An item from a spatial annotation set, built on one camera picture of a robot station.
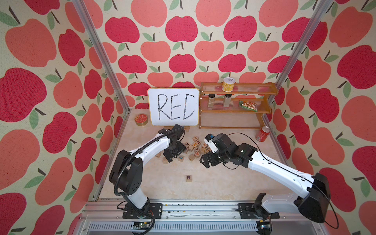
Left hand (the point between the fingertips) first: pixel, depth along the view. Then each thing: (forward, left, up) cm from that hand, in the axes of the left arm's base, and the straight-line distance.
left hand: (182, 157), depth 86 cm
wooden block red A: (+5, -9, -5) cm, 11 cm away
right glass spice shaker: (+34, -30, +17) cm, 49 cm away
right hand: (-5, -13, +8) cm, 16 cm away
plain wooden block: (+3, -6, -6) cm, 9 cm away
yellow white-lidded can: (+35, -28, +27) cm, 52 cm away
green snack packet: (+31, -44, +14) cm, 56 cm away
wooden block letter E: (+2, +1, -5) cm, 5 cm away
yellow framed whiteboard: (+32, +9, +11) cm, 35 cm away
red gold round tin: (+34, +32, -5) cm, 47 cm away
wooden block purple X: (+12, -3, -5) cm, 14 cm away
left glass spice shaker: (+33, -19, +14) cm, 41 cm away
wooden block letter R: (-11, -4, -5) cm, 12 cm away
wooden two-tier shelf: (+52, -52, +3) cm, 74 cm away
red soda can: (+16, -53, +2) cm, 56 cm away
